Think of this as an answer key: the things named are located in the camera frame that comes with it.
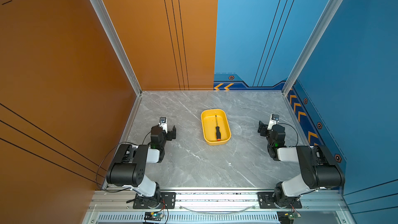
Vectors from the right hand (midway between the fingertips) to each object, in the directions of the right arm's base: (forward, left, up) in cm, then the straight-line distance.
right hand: (266, 122), depth 93 cm
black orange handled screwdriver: (-3, +29, -6) cm, 30 cm away
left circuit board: (-46, +61, -8) cm, 77 cm away
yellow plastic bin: (+3, +35, -6) cm, 35 cm away
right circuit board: (-46, 0, -9) cm, 47 cm away
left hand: (-1, +61, 0) cm, 61 cm away
